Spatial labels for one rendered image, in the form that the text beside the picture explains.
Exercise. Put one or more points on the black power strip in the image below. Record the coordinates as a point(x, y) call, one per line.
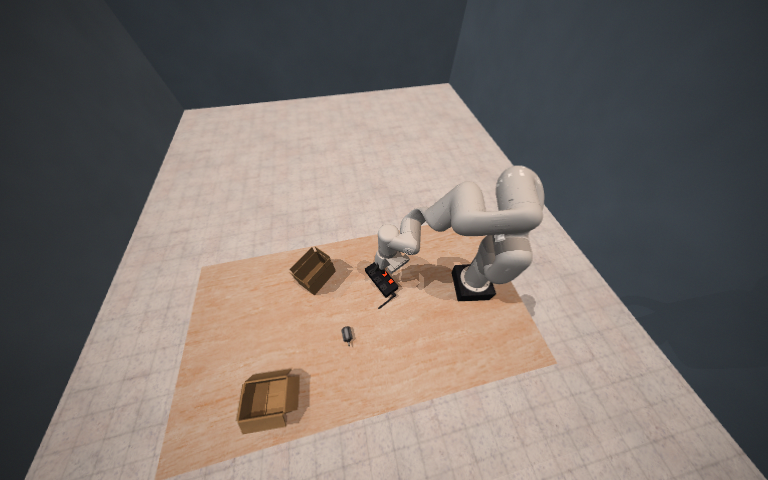
point(384, 282)

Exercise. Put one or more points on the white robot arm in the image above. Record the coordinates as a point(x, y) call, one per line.
point(520, 210)

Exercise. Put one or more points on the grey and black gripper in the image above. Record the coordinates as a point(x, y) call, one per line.
point(381, 263)

